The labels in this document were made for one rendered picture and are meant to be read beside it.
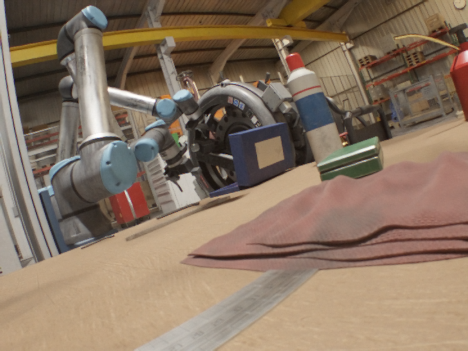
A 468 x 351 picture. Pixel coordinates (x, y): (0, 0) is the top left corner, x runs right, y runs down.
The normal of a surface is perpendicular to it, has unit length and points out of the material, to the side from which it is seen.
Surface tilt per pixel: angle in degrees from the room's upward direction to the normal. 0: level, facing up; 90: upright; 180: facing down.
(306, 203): 39
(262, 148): 102
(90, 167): 78
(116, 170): 95
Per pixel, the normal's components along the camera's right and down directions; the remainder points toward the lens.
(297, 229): -0.28, -0.88
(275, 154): 0.66, -0.01
